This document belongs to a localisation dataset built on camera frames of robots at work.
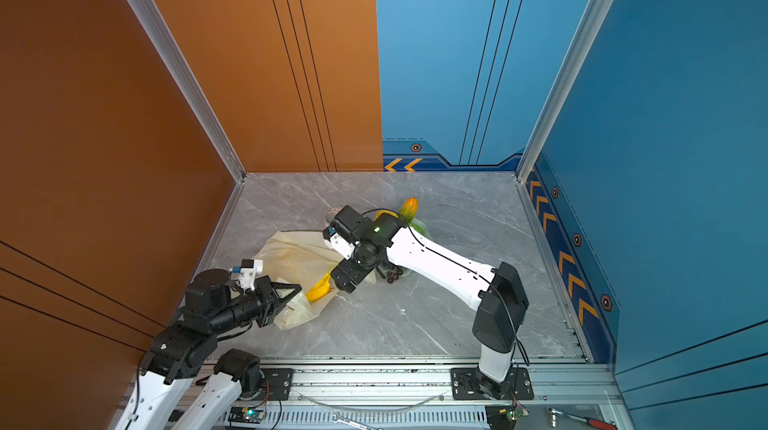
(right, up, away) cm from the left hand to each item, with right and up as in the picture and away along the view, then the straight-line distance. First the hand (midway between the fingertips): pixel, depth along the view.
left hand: (302, 285), depth 68 cm
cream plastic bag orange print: (-6, +2, +21) cm, 22 cm away
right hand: (+10, +1, +8) cm, 13 cm away
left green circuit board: (-15, -32, +3) cm, 35 cm away
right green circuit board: (+47, -32, +2) cm, 57 cm away
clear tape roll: (-2, +14, +40) cm, 42 cm away
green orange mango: (+26, +17, +28) cm, 42 cm away
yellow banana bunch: (0, -6, +17) cm, 18 cm away
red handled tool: (+65, -31, 0) cm, 72 cm away
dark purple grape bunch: (+22, -1, +19) cm, 29 cm away
